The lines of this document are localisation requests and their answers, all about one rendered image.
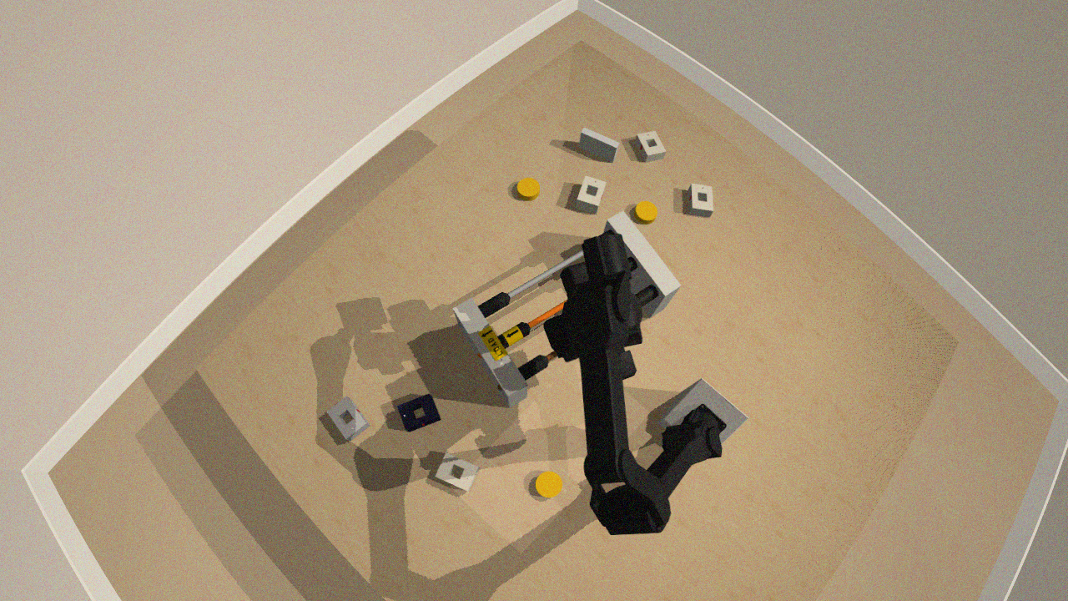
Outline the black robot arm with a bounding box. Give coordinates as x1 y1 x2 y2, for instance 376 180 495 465
543 233 726 535

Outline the yellow short cylinder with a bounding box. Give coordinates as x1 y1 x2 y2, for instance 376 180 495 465
536 472 562 499
634 201 657 225
517 178 540 201

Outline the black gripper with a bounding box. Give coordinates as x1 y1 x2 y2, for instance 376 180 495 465
560 260 637 380

